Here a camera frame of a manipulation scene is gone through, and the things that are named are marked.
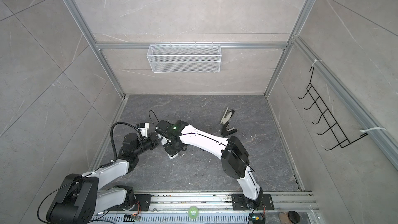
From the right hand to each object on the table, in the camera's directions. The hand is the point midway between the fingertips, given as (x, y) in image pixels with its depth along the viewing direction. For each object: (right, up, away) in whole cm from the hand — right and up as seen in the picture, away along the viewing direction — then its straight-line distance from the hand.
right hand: (174, 149), depth 81 cm
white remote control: (-5, +5, -1) cm, 7 cm away
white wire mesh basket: (+3, +55, +19) cm, 58 cm away
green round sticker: (+11, -27, -10) cm, 30 cm away
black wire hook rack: (+70, +10, -22) cm, 74 cm away
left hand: (-5, +10, +2) cm, 11 cm away
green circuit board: (+39, -29, -11) cm, 50 cm away
